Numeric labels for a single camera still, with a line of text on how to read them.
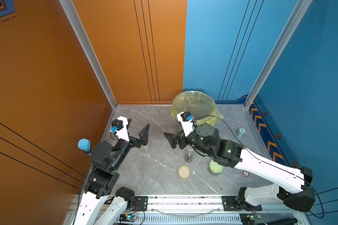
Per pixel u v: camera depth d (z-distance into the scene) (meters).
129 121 0.61
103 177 0.45
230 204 0.72
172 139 0.51
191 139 0.51
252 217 0.70
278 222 0.67
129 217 0.71
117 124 0.45
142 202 0.74
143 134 0.52
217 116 0.78
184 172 0.85
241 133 0.96
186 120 0.50
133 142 0.51
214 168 0.79
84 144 0.62
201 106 0.92
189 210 0.72
